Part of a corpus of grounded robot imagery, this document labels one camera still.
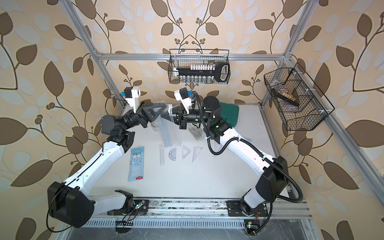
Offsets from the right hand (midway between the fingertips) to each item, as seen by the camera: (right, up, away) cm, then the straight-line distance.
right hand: (161, 115), depth 58 cm
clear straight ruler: (-9, -24, +36) cm, 44 cm away
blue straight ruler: (+1, -7, +4) cm, 8 cm away
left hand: (+1, +2, -4) cm, 5 cm away
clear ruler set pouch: (+2, -7, +4) cm, 8 cm away
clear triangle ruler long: (+14, -22, +38) cm, 46 cm away
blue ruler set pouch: (-23, -29, +31) cm, 48 cm away
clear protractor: (-2, -24, +36) cm, 43 cm away
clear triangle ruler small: (+6, -22, +36) cm, 43 cm away
